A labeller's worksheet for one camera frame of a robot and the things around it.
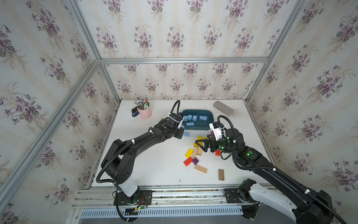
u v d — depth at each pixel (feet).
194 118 3.43
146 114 3.41
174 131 2.25
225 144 2.06
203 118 3.51
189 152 2.95
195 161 2.76
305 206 1.31
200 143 2.26
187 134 3.26
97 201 2.38
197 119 3.51
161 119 2.29
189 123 3.34
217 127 2.13
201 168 2.74
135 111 3.53
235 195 2.40
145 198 2.36
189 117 3.43
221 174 2.63
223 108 3.65
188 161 2.82
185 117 3.44
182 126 3.05
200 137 3.20
